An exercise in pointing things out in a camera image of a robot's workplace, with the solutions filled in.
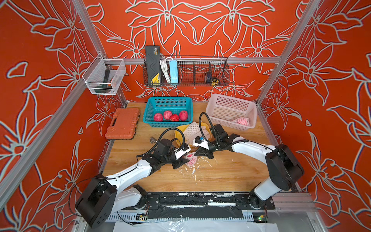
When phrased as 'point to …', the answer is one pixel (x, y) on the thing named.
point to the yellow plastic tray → (179, 135)
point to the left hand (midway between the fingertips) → (208, 153)
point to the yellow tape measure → (214, 81)
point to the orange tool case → (123, 124)
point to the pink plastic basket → (231, 113)
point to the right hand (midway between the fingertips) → (239, 129)
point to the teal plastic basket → (155, 107)
